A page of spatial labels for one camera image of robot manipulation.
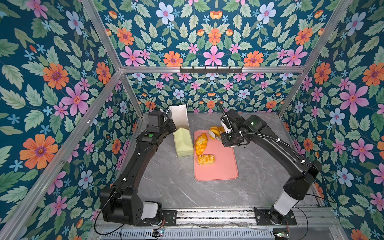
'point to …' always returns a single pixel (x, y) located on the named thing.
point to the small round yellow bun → (216, 130)
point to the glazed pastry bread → (205, 159)
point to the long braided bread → (200, 143)
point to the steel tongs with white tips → (214, 136)
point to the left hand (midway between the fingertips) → (176, 119)
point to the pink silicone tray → (225, 167)
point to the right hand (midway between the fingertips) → (224, 140)
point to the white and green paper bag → (182, 137)
